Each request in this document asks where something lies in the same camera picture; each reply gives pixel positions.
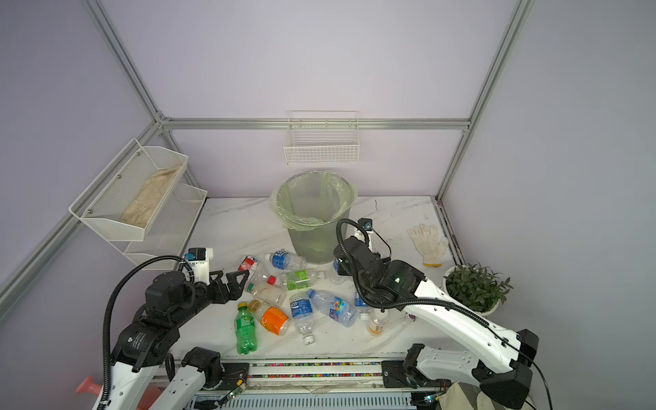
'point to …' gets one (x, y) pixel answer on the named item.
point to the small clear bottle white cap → (377, 321)
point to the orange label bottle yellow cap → (272, 319)
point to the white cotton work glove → (428, 243)
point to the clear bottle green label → (300, 279)
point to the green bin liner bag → (312, 198)
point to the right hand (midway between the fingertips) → (343, 251)
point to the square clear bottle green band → (269, 293)
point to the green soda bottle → (245, 330)
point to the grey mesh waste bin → (316, 243)
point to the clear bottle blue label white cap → (284, 260)
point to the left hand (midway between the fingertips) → (234, 275)
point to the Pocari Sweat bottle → (301, 310)
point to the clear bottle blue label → (363, 309)
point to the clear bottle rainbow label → (336, 308)
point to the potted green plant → (476, 287)
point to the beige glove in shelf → (149, 197)
